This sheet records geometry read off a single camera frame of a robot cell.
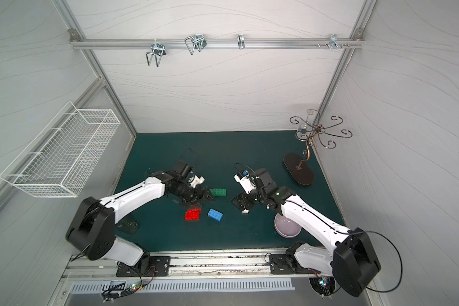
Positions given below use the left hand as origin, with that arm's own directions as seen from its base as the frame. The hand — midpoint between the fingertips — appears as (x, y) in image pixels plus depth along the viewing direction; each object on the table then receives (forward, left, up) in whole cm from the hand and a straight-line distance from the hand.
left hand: (208, 203), depth 80 cm
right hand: (+3, -13, +1) cm, 13 cm away
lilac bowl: (-7, -34, -8) cm, 35 cm away
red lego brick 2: (-1, +8, -9) cm, 12 cm away
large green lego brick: (+10, -3, -9) cm, 14 cm away
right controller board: (-27, -46, -13) cm, 55 cm away
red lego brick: (+1, +8, -10) cm, 13 cm away
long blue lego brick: (-1, -2, -9) cm, 10 cm away
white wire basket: (+6, +53, +21) cm, 57 cm away
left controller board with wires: (-30, +33, -10) cm, 46 cm away
